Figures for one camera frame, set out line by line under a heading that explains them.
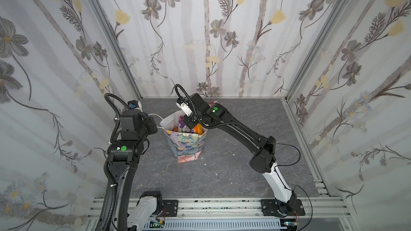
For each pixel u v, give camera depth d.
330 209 0.74
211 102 1.15
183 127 0.80
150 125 0.60
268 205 0.75
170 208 0.74
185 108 0.70
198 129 0.79
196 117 0.60
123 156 0.43
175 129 0.91
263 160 0.58
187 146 0.78
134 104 0.57
